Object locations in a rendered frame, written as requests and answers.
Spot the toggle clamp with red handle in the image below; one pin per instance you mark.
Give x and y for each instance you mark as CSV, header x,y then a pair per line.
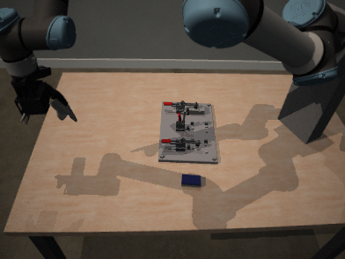
x,y
181,143
179,126

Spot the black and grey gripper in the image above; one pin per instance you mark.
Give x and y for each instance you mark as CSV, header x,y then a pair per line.
x,y
37,95

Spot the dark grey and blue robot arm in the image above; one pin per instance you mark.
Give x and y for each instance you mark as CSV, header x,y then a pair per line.
x,y
211,23

